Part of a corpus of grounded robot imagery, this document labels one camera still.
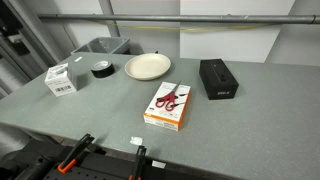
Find black tape roll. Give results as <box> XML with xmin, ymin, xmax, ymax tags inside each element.
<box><xmin>90</xmin><ymin>60</ymin><xmax>116</xmax><ymax>79</ymax></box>

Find cream round plate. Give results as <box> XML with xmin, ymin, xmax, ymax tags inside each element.
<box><xmin>124</xmin><ymin>52</ymin><xmax>172</xmax><ymax>81</ymax></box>

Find orange and white box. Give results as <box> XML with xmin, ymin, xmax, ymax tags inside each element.
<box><xmin>143</xmin><ymin>81</ymin><xmax>192</xmax><ymax>132</ymax></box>

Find black rectangular box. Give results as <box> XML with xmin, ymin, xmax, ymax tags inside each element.
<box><xmin>198</xmin><ymin>58</ymin><xmax>240</xmax><ymax>101</ymax></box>

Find white label sticker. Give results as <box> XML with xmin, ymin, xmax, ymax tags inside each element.
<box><xmin>151</xmin><ymin>160</ymin><xmax>167</xmax><ymax>169</ymax></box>

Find grey plastic bin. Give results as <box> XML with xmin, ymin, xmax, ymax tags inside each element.
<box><xmin>70</xmin><ymin>36</ymin><xmax>131</xmax><ymax>56</ymax></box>

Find black orange clamp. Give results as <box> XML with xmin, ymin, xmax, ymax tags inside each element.
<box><xmin>129</xmin><ymin>145</ymin><xmax>148</xmax><ymax>180</ymax></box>
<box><xmin>57</xmin><ymin>133</ymin><xmax>96</xmax><ymax>174</ymax></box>

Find grey upright pole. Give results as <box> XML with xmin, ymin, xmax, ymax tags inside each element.
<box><xmin>98</xmin><ymin>0</ymin><xmax>121</xmax><ymax>38</ymax></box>

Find black perforated base board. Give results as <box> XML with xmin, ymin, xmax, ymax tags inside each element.
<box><xmin>0</xmin><ymin>139</ymin><xmax>234</xmax><ymax>180</ymax></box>

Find white cardboard box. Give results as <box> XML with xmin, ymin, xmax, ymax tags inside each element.
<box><xmin>44</xmin><ymin>62</ymin><xmax>78</xmax><ymax>98</ymax></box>

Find red handled scissors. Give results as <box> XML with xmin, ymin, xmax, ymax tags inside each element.
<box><xmin>154</xmin><ymin>80</ymin><xmax>183</xmax><ymax>112</ymax></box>

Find yellow cord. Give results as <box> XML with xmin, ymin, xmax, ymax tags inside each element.
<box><xmin>89</xmin><ymin>20</ymin><xmax>278</xmax><ymax>34</ymax></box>

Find grey metal rail pipe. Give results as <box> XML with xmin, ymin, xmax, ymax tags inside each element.
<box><xmin>37</xmin><ymin>13</ymin><xmax>320</xmax><ymax>25</ymax></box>

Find white wall board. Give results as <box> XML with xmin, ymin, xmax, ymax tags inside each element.
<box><xmin>179</xmin><ymin>0</ymin><xmax>296</xmax><ymax>64</ymax></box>

